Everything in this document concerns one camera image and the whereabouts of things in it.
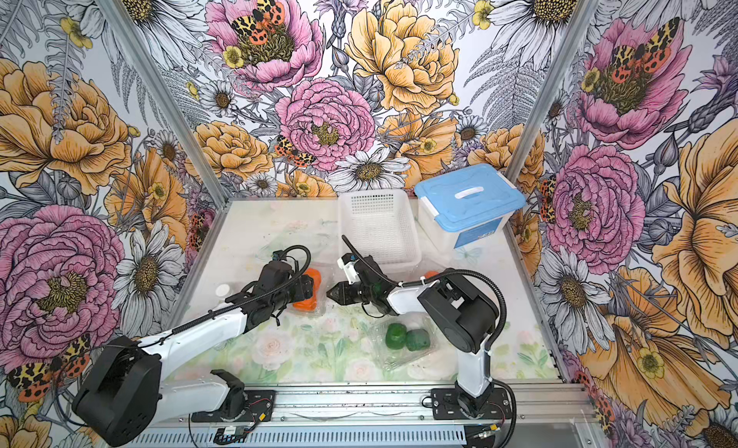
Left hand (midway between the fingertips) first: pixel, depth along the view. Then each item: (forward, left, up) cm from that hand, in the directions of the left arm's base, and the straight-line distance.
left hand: (301, 291), depth 89 cm
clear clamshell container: (-1, -6, 0) cm, 6 cm away
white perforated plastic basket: (+32, -26, -6) cm, 42 cm away
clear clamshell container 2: (+6, -37, -1) cm, 38 cm away
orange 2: (-4, -2, -1) cm, 5 cm away
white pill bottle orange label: (0, +23, +1) cm, 23 cm away
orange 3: (+7, -41, -3) cm, 41 cm away
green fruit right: (-15, -34, 0) cm, 37 cm away
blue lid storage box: (+22, -53, +12) cm, 59 cm away
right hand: (-2, -9, -2) cm, 9 cm away
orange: (+5, -4, 0) cm, 6 cm away
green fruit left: (-14, -28, 0) cm, 31 cm away
